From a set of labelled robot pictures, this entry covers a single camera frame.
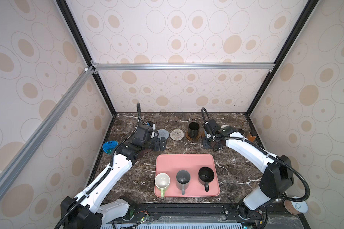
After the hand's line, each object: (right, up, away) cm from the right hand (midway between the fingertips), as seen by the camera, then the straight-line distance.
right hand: (206, 144), depth 86 cm
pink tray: (-22, -14, +5) cm, 27 cm away
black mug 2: (-1, -18, -2) cm, 18 cm away
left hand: (-25, +4, -10) cm, 28 cm away
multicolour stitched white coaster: (-18, +5, +20) cm, 27 cm away
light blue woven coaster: (-28, +6, +20) cm, 35 cm away
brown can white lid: (+42, -30, -15) cm, 53 cm away
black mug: (-6, +8, +11) cm, 15 cm away
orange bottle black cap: (+34, +4, +11) cm, 36 cm away
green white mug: (-27, -21, -3) cm, 34 cm away
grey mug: (-14, -21, -3) cm, 25 cm away
